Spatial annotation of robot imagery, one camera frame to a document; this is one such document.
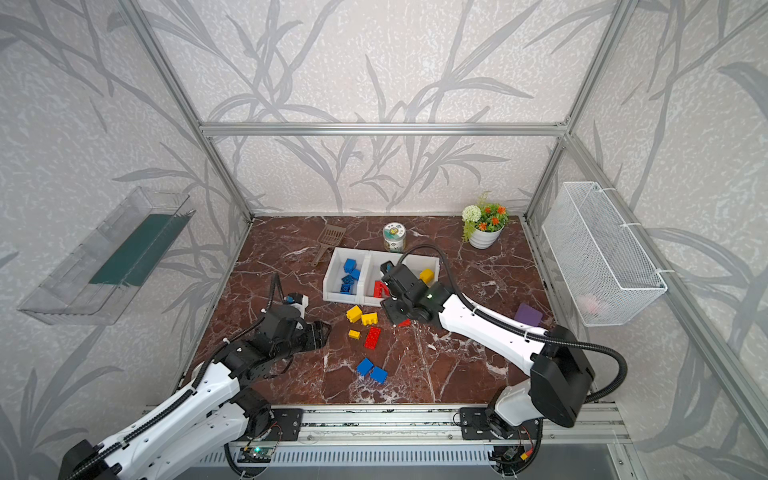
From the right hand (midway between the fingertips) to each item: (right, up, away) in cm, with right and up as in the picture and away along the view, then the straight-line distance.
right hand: (395, 292), depth 82 cm
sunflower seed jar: (-1, +16, +22) cm, 27 cm away
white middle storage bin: (-9, +3, +20) cm, 22 cm away
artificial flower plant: (+31, +23, +19) cm, 43 cm away
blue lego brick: (-17, +6, +22) cm, 28 cm away
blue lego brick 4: (-4, -23, -1) cm, 23 cm away
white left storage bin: (-22, +2, +17) cm, 27 cm away
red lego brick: (+3, -11, +9) cm, 15 cm away
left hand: (-18, -8, -1) cm, 20 cm away
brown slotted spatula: (-26, +16, +33) cm, 45 cm away
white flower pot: (+31, +15, +24) cm, 42 cm away
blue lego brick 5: (-9, -21, 0) cm, 22 cm away
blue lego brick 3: (-17, +1, +16) cm, 23 cm away
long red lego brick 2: (-5, -2, +14) cm, 15 cm away
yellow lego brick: (-13, -8, +9) cm, 18 cm away
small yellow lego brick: (-13, -14, +6) cm, 19 cm away
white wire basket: (+45, +7, -22) cm, 50 cm away
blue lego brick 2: (-14, +3, +20) cm, 24 cm away
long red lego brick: (-7, -14, +4) cm, 16 cm away
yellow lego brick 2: (-8, -9, +8) cm, 15 cm away
